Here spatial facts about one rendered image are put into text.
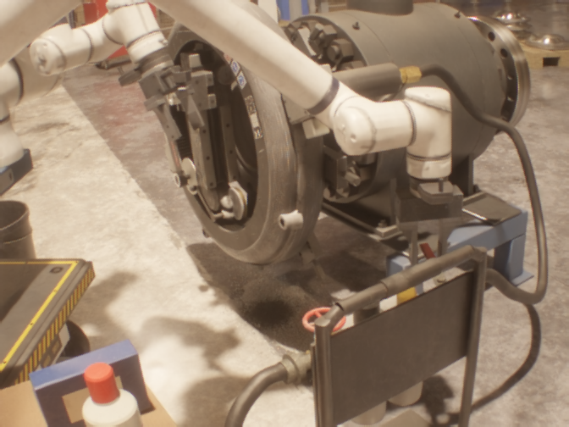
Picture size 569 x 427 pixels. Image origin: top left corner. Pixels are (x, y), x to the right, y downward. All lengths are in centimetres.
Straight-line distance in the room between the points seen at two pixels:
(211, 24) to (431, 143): 45
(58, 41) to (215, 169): 67
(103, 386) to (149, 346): 130
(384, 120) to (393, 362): 43
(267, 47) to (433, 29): 87
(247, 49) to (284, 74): 9
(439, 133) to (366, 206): 84
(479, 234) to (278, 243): 65
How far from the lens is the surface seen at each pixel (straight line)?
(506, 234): 208
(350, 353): 109
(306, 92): 122
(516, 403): 169
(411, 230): 129
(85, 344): 186
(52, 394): 90
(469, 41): 202
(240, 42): 117
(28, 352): 149
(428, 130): 118
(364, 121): 113
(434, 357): 126
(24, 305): 168
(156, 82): 137
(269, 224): 158
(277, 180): 149
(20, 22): 98
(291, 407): 168
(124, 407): 71
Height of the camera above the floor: 109
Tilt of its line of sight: 24 degrees down
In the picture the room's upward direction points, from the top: 5 degrees counter-clockwise
